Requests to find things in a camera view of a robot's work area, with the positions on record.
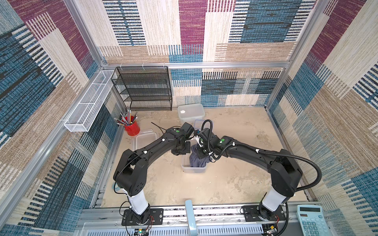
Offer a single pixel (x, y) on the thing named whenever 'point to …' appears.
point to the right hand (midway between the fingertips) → (200, 152)
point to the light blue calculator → (312, 220)
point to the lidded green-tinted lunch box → (189, 113)
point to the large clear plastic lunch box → (186, 166)
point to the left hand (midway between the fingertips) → (185, 151)
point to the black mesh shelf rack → (144, 88)
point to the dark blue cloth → (195, 159)
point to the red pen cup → (133, 129)
